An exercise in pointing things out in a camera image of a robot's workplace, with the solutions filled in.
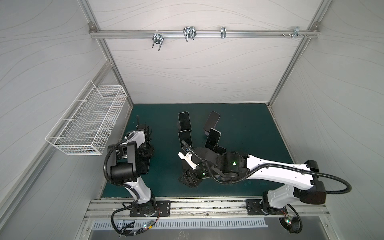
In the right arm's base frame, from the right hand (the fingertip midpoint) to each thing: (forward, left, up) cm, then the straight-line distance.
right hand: (184, 172), depth 62 cm
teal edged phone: (+11, +29, -24) cm, 39 cm away
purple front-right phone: (+19, -17, -14) cm, 29 cm away
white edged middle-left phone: (+24, +3, -9) cm, 26 cm away
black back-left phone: (+37, +5, -12) cm, 39 cm away
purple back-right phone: (+40, -13, -14) cm, 44 cm away
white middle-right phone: (+34, -15, -28) cm, 46 cm away
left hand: (+19, +28, -23) cm, 40 cm away
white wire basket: (+18, +46, +8) cm, 50 cm away
